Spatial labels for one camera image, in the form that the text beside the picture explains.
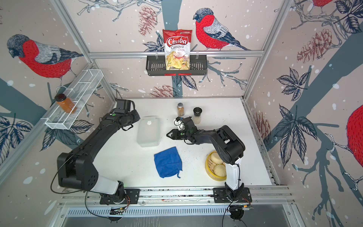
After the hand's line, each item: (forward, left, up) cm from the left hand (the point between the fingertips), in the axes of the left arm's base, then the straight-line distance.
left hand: (139, 113), depth 87 cm
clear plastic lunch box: (-6, -4, -15) cm, 17 cm away
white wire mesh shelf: (+8, +35, +11) cm, 38 cm away
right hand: (-8, -18, -14) cm, 24 cm away
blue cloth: (-25, -19, -18) cm, 36 cm away
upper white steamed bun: (-25, -47, -11) cm, 54 cm away
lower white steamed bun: (-30, -48, -12) cm, 59 cm away
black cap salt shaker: (+7, -37, -8) cm, 39 cm away
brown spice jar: (+12, -26, -12) cm, 31 cm away
